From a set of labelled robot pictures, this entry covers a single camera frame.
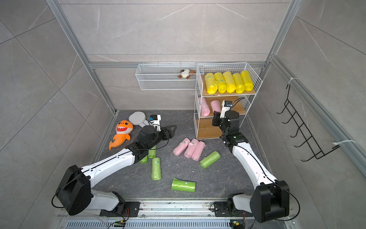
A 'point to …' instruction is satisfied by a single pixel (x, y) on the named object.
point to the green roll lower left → (156, 169)
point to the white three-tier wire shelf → (203, 127)
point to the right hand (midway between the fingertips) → (218, 111)
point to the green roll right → (209, 159)
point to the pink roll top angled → (216, 106)
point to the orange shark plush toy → (123, 128)
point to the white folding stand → (138, 118)
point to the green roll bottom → (177, 184)
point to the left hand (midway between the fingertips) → (174, 125)
